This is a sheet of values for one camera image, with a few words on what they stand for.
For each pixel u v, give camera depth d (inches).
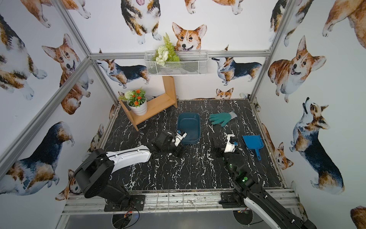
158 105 43.3
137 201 29.1
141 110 38.4
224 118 43.0
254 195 21.5
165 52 30.8
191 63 36.4
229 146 26.5
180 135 30.3
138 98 36.4
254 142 37.8
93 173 17.3
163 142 26.7
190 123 41.6
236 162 22.8
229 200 28.9
